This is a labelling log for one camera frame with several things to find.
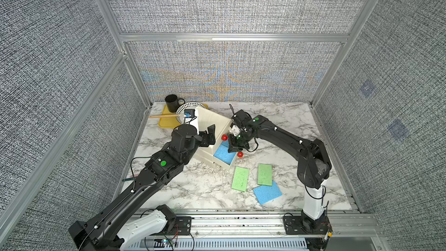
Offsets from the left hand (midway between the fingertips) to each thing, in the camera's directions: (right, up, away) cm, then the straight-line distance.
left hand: (209, 124), depth 68 cm
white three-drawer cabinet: (-2, +3, +16) cm, 16 cm away
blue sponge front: (+26, -33, +13) cm, 44 cm away
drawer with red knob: (+6, -6, +12) cm, 15 cm away
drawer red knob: (+14, -15, +15) cm, 25 cm away
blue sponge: (+5, -15, +17) cm, 24 cm away
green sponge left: (+14, -27, +17) cm, 35 cm away
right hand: (+8, -11, +16) cm, 21 cm away
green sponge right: (+26, -25, +18) cm, 41 cm away
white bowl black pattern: (-19, +11, +47) cm, 52 cm away
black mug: (-26, +13, +42) cm, 51 cm away
